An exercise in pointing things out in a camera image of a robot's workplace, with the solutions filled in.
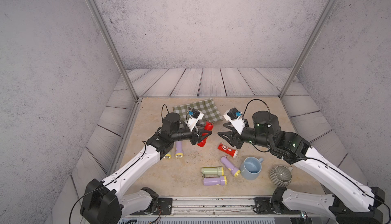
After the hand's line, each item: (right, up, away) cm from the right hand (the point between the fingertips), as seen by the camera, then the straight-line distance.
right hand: (223, 129), depth 62 cm
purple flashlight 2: (+9, -25, +20) cm, 33 cm away
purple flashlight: (-21, -18, +27) cm, 38 cm away
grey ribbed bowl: (+34, -28, +21) cm, 49 cm away
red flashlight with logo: (+9, -17, +26) cm, 32 cm away
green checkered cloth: (-4, +10, +53) cm, 54 cm away
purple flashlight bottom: (+2, -28, +16) cm, 32 cm away
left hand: (-5, -2, +8) cm, 10 cm away
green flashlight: (-3, -25, +20) cm, 32 cm away
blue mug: (+18, -24, +23) cm, 38 cm away
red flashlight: (-5, 0, +7) cm, 9 cm away
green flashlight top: (-27, -19, +26) cm, 42 cm away
